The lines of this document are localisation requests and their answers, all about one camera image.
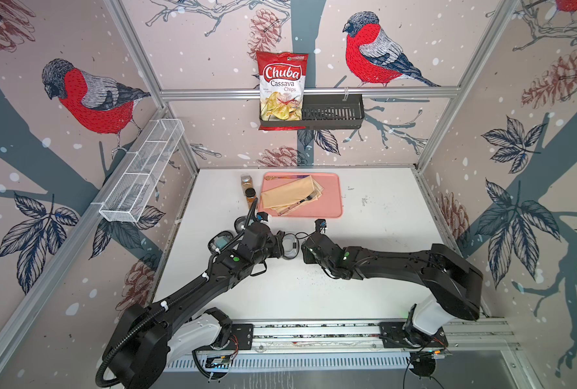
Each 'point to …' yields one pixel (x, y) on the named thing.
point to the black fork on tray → (293, 205)
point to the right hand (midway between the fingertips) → (303, 247)
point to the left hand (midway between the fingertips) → (287, 235)
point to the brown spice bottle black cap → (250, 194)
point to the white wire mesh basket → (126, 200)
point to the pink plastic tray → (328, 204)
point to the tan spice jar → (246, 182)
